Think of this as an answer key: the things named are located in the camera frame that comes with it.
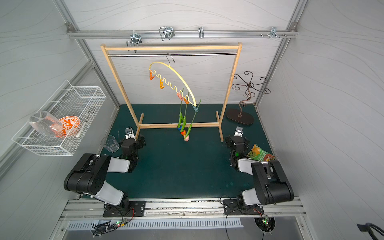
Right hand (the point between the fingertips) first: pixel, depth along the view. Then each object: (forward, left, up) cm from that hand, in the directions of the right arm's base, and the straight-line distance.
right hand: (239, 136), depth 92 cm
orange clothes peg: (+7, +32, +23) cm, 40 cm away
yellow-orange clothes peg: (+18, +48, +24) cm, 57 cm away
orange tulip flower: (+1, +35, +1) cm, 35 cm away
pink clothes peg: (+8, +35, +24) cm, 44 cm away
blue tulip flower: (+7, +37, +7) cm, 38 cm away
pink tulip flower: (-4, +33, +3) cm, 33 cm away
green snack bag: (-9, -11, -4) cm, 15 cm away
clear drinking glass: (-6, +82, -5) cm, 83 cm away
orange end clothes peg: (+25, +56, +25) cm, 66 cm away
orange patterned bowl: (-14, +83, +26) cm, 88 cm away
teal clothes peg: (+1, +27, +23) cm, 35 cm away
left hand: (-3, +66, +1) cm, 67 cm away
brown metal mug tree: (+24, -1, -8) cm, 25 cm away
